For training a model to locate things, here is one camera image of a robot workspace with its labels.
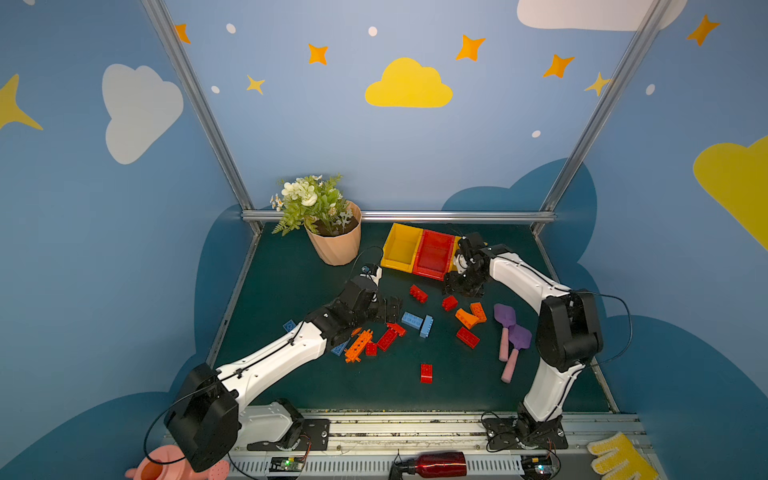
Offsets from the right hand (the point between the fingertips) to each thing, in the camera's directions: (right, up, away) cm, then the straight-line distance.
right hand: (455, 289), depth 93 cm
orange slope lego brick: (+4, -10, +1) cm, 10 cm away
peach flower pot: (-38, +17, +2) cm, 42 cm away
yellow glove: (+36, -39, -23) cm, 58 cm away
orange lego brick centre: (-31, -13, -3) cm, 34 cm away
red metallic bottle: (-12, -37, -26) cm, 47 cm away
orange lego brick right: (+8, -7, +3) cm, 11 cm away
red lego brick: (-11, -2, +6) cm, 13 cm away
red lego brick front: (-11, -23, -9) cm, 27 cm away
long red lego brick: (-21, -14, -3) cm, 25 cm away
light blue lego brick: (-14, -10, 0) cm, 17 cm away
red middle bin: (-4, +10, +17) cm, 20 cm away
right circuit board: (+15, -41, -22) cm, 49 cm away
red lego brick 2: (-1, -5, +5) cm, 7 cm away
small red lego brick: (-27, -17, -6) cm, 32 cm away
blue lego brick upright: (-10, -11, -2) cm, 15 cm away
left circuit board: (-46, -40, -23) cm, 65 cm away
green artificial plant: (-44, +27, -5) cm, 52 cm away
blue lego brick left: (-36, -17, -6) cm, 41 cm away
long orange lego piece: (-30, -17, -5) cm, 35 cm away
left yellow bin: (-16, +14, +19) cm, 29 cm away
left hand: (-20, -1, -13) cm, 24 cm away
